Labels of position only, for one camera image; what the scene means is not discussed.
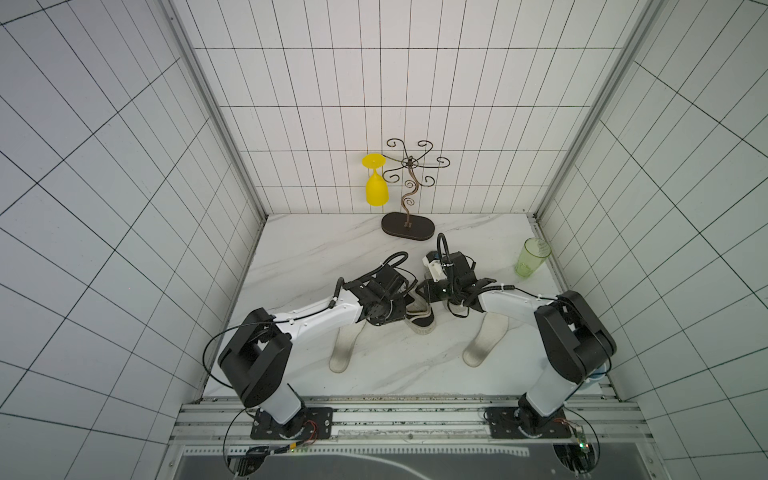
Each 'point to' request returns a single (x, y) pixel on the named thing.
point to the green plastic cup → (535, 251)
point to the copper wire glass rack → (406, 225)
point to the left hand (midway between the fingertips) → (396, 318)
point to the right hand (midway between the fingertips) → (420, 281)
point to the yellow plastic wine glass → (376, 190)
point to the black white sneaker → (419, 316)
